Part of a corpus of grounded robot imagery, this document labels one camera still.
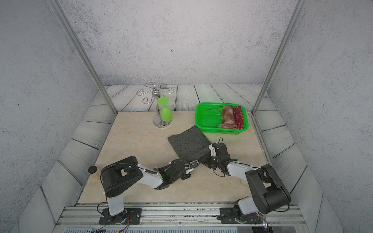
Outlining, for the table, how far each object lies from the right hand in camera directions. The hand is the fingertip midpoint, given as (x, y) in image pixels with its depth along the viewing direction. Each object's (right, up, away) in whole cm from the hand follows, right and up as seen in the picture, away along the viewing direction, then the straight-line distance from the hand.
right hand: (199, 160), depth 88 cm
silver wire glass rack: (-31, +23, +26) cm, 47 cm away
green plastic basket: (+8, +26, +30) cm, 41 cm away
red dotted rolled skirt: (+29, +26, +16) cm, 43 cm away
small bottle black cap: (-59, -3, -8) cm, 60 cm away
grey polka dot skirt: (-5, +7, +11) cm, 14 cm away
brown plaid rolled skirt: (+20, +26, +16) cm, 37 cm away
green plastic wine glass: (-21, +29, +7) cm, 37 cm away
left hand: (-4, -3, +1) cm, 6 cm away
